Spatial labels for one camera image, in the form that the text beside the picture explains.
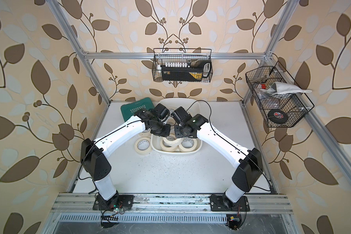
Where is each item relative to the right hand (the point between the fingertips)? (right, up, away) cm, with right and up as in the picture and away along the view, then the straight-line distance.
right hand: (180, 131), depth 80 cm
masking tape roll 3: (-3, -6, -5) cm, 9 cm away
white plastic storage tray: (+7, +14, -10) cm, 18 cm away
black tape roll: (+45, +8, -9) cm, 47 cm away
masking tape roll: (-24, -15, +11) cm, 30 cm away
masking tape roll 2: (-2, -5, -4) cm, 7 cm away
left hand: (-6, -1, +1) cm, 6 cm away
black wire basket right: (+52, +16, -7) cm, 54 cm away
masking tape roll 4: (+5, -11, +6) cm, 14 cm away
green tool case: (-39, +14, +29) cm, 51 cm away
